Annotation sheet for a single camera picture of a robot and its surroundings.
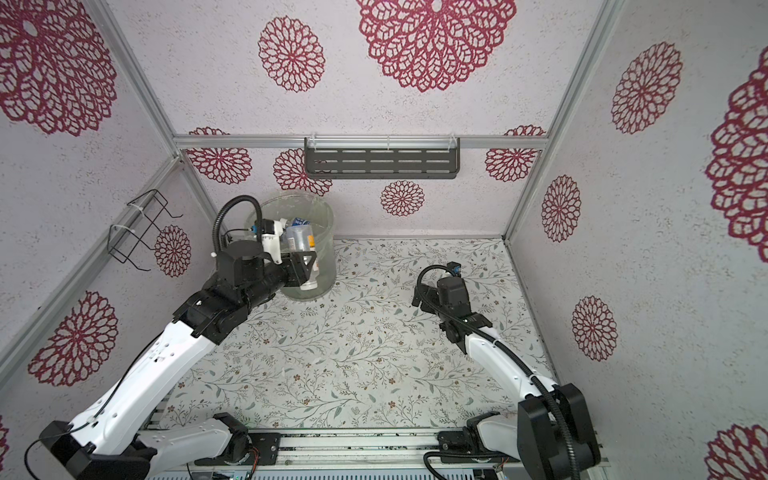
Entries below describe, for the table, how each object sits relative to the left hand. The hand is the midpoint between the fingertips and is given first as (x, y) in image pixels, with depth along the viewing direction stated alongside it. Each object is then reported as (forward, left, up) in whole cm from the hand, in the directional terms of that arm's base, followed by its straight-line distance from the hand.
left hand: (307, 257), depth 70 cm
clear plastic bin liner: (+29, +12, -9) cm, 33 cm away
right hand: (+4, -31, -18) cm, 36 cm away
